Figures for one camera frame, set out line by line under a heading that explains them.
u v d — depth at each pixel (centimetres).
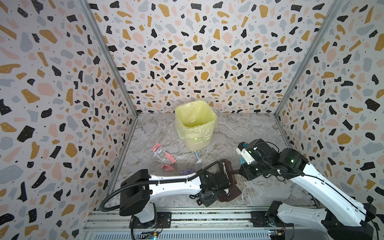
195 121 103
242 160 60
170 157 95
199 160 95
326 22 76
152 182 43
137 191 41
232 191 83
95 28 75
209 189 53
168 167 91
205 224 73
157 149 100
